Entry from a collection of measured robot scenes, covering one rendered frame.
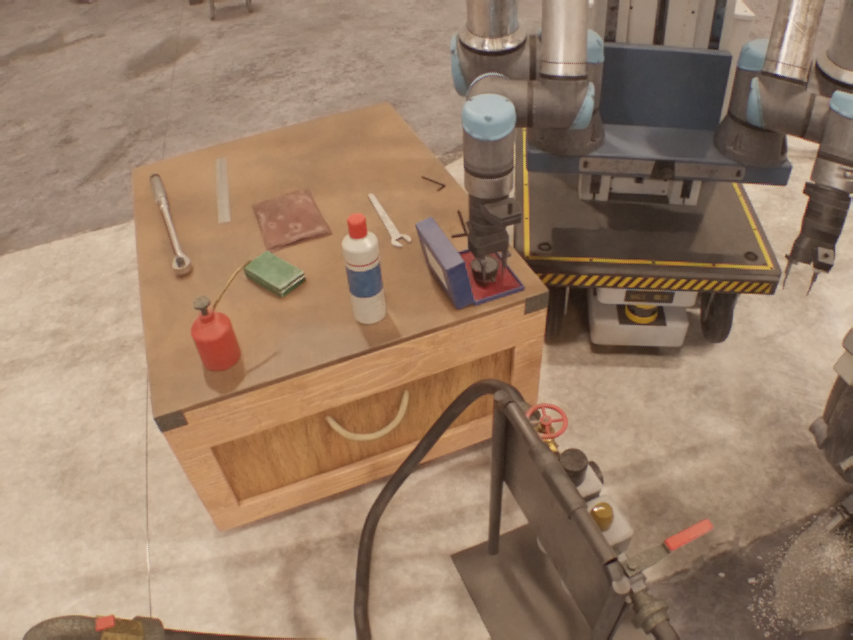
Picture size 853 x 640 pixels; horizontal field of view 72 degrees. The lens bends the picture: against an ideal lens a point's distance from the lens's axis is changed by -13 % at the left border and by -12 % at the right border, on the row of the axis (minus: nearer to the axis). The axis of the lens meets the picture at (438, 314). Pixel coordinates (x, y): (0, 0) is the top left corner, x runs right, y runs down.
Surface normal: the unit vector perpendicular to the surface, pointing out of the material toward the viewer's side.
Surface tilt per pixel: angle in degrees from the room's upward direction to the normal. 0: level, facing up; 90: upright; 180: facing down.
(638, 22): 90
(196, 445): 90
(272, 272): 0
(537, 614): 0
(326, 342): 0
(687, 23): 90
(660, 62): 90
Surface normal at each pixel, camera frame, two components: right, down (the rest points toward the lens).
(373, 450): 0.39, 0.62
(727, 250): -0.04, -0.73
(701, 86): -0.09, 0.69
